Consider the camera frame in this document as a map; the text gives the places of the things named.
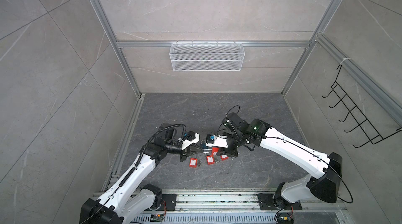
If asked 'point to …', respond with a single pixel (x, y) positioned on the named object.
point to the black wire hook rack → (372, 134)
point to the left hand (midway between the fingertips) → (201, 146)
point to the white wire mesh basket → (204, 57)
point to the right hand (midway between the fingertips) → (217, 148)
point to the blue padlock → (203, 146)
